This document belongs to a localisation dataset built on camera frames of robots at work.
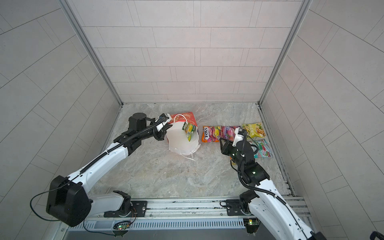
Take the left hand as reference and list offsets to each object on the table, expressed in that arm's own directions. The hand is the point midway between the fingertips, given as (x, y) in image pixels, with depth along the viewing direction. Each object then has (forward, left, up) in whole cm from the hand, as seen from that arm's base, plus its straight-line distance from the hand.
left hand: (174, 122), depth 77 cm
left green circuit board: (-44, +21, -20) cm, 53 cm away
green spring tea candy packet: (+7, -6, -16) cm, 19 cm away
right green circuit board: (-42, -38, -22) cm, 61 cm away
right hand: (-8, -24, -4) cm, 26 cm away
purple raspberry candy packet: (+6, -32, -20) cm, 38 cm away
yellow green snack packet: (+7, -49, -18) cm, 53 cm away
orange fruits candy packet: (+5, -21, -20) cm, 29 cm away
